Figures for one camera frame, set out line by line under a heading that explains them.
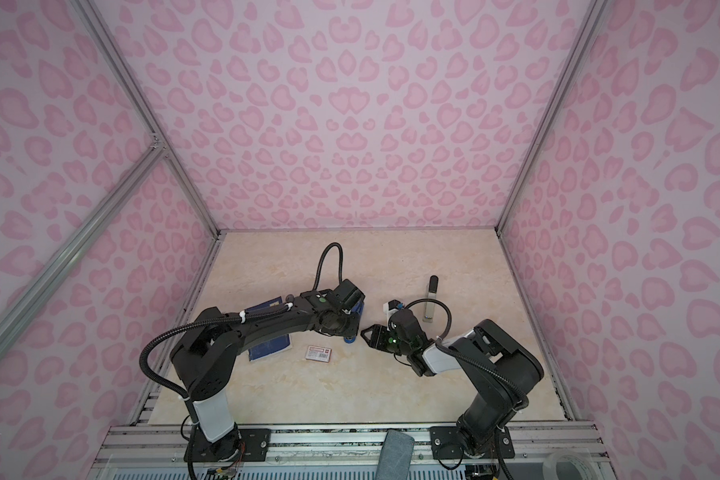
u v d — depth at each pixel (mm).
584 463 677
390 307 859
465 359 471
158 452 724
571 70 770
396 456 694
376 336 801
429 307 952
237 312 511
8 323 529
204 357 471
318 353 881
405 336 722
